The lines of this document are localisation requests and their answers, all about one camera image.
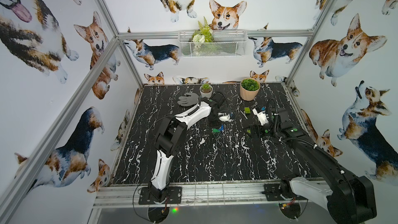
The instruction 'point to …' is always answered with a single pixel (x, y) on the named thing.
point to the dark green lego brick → (216, 130)
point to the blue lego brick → (222, 128)
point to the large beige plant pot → (249, 88)
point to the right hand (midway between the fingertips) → (249, 125)
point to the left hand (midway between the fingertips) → (219, 121)
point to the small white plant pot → (206, 90)
